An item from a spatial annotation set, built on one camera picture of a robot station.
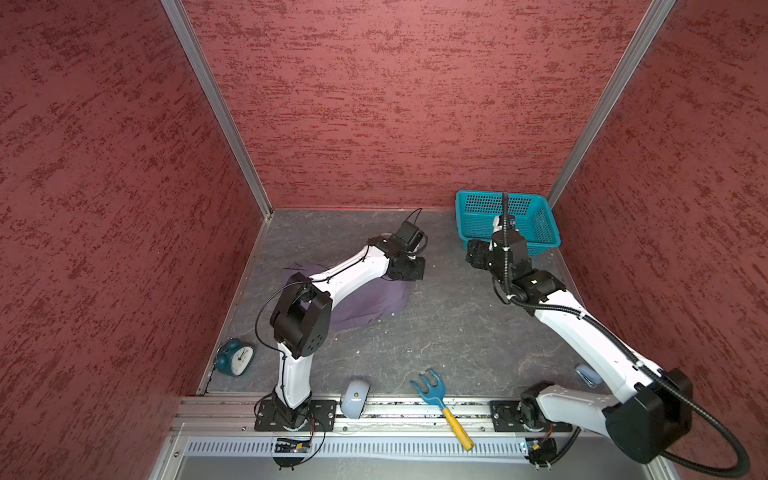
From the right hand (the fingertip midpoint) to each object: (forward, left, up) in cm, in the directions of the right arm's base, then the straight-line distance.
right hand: (476, 250), depth 80 cm
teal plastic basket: (+32, -34, -19) cm, 50 cm away
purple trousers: (-6, +27, -14) cm, 31 cm away
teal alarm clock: (-22, +66, -16) cm, 72 cm away
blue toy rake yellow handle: (-31, +13, -21) cm, 40 cm away
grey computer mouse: (-33, +33, -14) cm, 49 cm away
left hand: (-1, +16, -12) cm, 20 cm away
